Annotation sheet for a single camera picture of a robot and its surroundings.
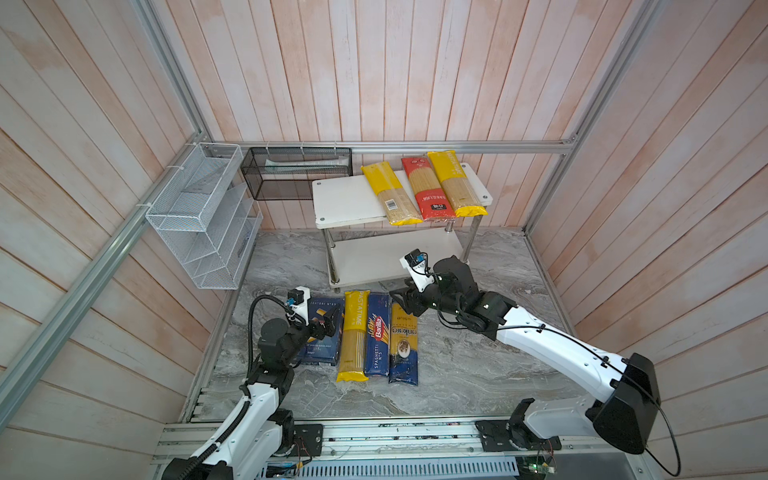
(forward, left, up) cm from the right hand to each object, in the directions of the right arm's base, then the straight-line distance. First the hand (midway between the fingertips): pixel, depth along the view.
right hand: (398, 287), depth 76 cm
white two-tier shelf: (+32, +12, -20) cm, 39 cm away
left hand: (-2, +20, -7) cm, 21 cm away
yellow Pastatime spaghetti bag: (-8, +13, -20) cm, 25 cm away
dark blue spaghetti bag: (-7, -2, -21) cm, 22 cm away
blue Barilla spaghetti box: (-5, +6, -19) cm, 21 cm away
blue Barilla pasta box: (-11, +19, -16) cm, 27 cm away
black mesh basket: (+45, +38, +4) cm, 59 cm away
